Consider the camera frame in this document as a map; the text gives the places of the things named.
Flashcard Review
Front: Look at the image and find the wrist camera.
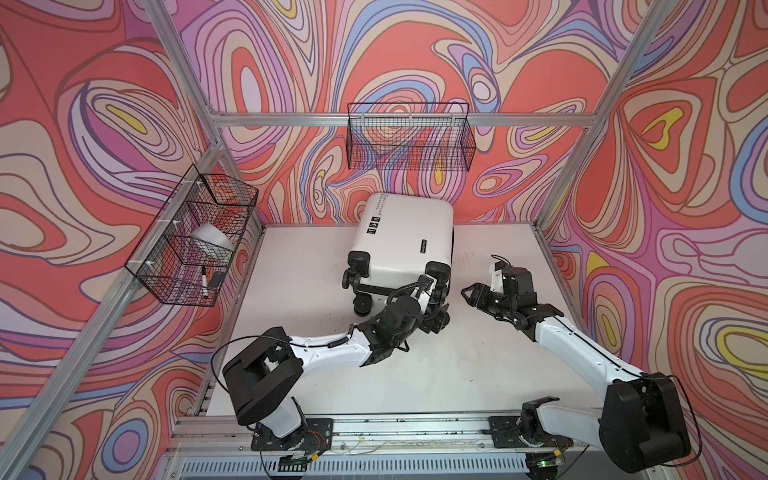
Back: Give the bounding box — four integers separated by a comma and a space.
414, 277, 436, 314
489, 261, 507, 294

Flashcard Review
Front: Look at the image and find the aluminium front rail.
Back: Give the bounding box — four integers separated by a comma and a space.
167, 410, 584, 456

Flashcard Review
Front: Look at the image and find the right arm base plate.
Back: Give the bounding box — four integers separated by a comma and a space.
482, 414, 574, 449

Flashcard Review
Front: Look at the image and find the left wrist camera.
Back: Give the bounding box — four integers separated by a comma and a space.
414, 277, 436, 314

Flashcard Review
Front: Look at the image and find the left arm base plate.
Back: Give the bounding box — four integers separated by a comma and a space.
251, 417, 334, 452

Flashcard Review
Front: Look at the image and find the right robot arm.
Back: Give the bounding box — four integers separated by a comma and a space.
461, 261, 692, 473

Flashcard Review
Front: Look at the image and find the black marker pen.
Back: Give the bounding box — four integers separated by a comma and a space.
201, 265, 209, 299

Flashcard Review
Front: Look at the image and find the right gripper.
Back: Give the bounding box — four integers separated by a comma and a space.
456, 280, 515, 318

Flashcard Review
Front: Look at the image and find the green circuit board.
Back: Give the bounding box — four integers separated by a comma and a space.
278, 455, 319, 468

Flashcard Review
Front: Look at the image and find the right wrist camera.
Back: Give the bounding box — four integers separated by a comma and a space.
489, 261, 507, 294

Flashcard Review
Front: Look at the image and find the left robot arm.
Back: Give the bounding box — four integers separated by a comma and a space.
222, 293, 450, 440

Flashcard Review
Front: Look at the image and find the left wall wire basket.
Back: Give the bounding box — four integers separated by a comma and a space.
124, 166, 259, 307

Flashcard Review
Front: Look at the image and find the back wall wire basket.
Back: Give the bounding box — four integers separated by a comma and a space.
346, 100, 477, 172

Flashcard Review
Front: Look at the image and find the wall wire basket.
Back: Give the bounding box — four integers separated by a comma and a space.
124, 166, 259, 307
346, 100, 477, 172

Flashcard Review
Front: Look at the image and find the black and white suitcase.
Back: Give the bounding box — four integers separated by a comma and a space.
342, 193, 454, 316

